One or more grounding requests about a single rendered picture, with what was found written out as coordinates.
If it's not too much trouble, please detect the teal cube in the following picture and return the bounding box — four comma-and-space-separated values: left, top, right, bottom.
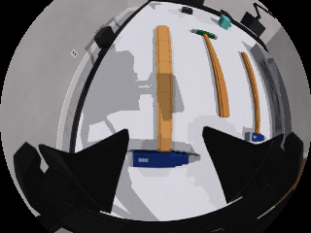
218, 15, 232, 30

